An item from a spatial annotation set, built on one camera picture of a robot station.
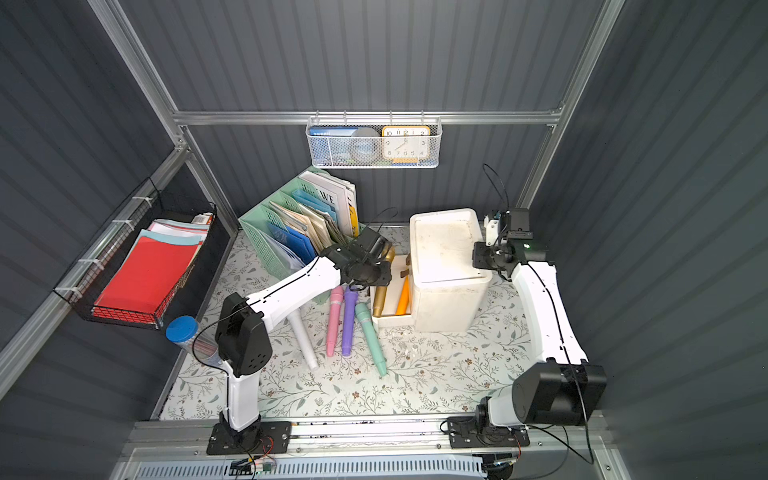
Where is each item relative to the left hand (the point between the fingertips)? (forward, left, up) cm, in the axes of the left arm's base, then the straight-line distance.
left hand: (386, 274), depth 87 cm
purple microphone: (-3, +12, -12) cm, 17 cm away
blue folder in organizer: (+9, +27, +5) cm, 29 cm away
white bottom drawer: (-9, -1, -9) cm, 13 cm away
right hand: (0, -28, +9) cm, 30 cm away
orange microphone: (-1, -6, -12) cm, 13 cm away
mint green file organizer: (+17, +22, +8) cm, 29 cm away
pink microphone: (-1, +16, -13) cm, 21 cm away
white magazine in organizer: (+26, +14, +9) cm, 31 cm away
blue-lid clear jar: (-20, +48, +4) cm, 52 cm away
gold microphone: (-5, +1, -1) cm, 6 cm away
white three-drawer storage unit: (-11, -15, +8) cm, 20 cm away
